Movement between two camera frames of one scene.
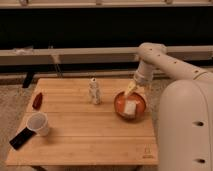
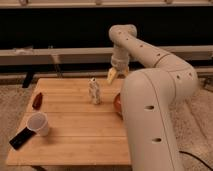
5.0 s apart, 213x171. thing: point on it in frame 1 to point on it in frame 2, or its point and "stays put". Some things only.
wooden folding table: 92,122 stays put
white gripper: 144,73 to 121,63
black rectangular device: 22,138 stays put
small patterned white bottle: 95,91 stays put
